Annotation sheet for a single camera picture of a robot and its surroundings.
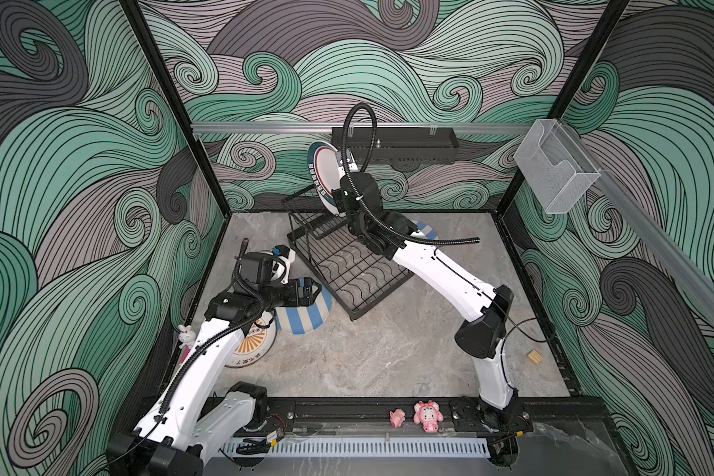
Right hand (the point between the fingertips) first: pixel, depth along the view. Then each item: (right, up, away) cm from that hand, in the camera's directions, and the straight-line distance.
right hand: (355, 174), depth 71 cm
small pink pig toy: (+10, -60, 0) cm, 61 cm away
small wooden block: (+51, -50, +10) cm, 72 cm away
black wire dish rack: (-1, -29, +28) cm, 41 cm away
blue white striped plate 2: (+30, -14, +43) cm, 54 cm away
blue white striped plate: (-17, -42, +19) cm, 49 cm away
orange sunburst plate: (-29, -48, +13) cm, 58 cm away
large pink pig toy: (+18, -59, 0) cm, 62 cm away
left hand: (-13, -28, +4) cm, 31 cm away
